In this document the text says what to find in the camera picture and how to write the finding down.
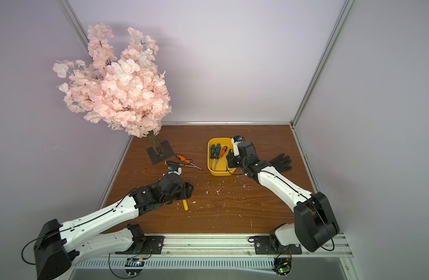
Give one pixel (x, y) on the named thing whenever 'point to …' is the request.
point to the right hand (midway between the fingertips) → (229, 152)
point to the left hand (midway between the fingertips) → (192, 188)
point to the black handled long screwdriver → (175, 164)
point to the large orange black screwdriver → (180, 157)
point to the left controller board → (134, 266)
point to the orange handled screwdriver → (223, 151)
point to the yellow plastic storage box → (222, 168)
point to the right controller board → (282, 266)
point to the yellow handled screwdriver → (185, 205)
